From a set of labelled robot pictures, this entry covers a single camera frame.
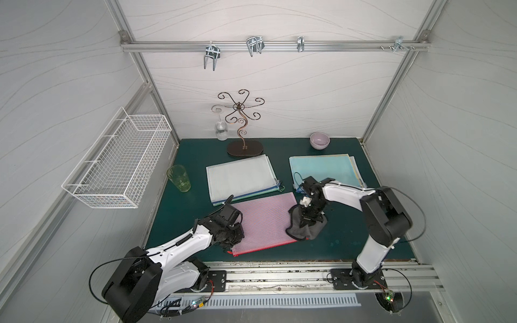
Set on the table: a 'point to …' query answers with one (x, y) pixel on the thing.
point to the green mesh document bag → (280, 189)
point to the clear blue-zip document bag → (242, 178)
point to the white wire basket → (115, 171)
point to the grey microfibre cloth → (299, 233)
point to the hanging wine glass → (221, 128)
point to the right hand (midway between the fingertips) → (301, 225)
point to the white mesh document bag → (321, 167)
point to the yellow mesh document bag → (347, 155)
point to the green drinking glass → (178, 175)
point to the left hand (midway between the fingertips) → (244, 238)
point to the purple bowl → (319, 140)
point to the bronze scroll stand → (239, 147)
